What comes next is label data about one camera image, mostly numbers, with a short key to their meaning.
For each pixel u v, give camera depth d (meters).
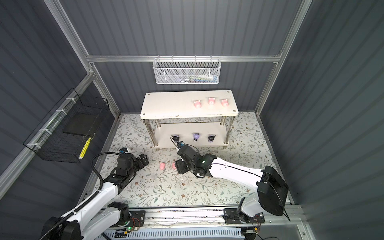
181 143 0.70
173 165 0.91
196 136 0.96
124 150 0.76
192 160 0.59
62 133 0.71
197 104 0.75
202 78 0.92
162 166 0.91
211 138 0.94
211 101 0.76
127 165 0.67
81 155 0.66
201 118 1.17
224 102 0.76
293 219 0.74
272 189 0.41
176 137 0.93
